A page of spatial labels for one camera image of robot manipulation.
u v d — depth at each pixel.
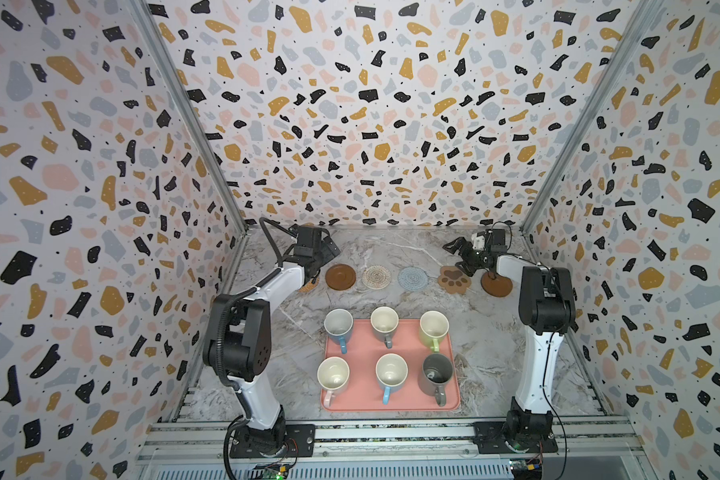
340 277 1.06
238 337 0.48
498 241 0.90
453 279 1.06
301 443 0.73
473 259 0.97
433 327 0.90
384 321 0.91
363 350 0.89
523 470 0.72
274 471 0.70
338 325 0.91
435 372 0.83
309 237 0.74
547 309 0.61
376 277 1.06
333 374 0.82
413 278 1.06
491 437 0.74
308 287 1.03
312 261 0.73
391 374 0.84
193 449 0.73
